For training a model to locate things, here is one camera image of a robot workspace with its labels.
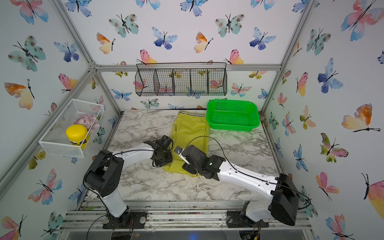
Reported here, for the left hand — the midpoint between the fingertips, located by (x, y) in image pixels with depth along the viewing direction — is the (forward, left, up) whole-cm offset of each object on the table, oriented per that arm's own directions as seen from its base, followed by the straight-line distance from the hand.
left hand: (172, 160), depth 94 cm
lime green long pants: (+25, -10, +1) cm, 27 cm away
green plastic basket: (+38, -44, 0) cm, 58 cm away
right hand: (-5, -13, +17) cm, 22 cm away
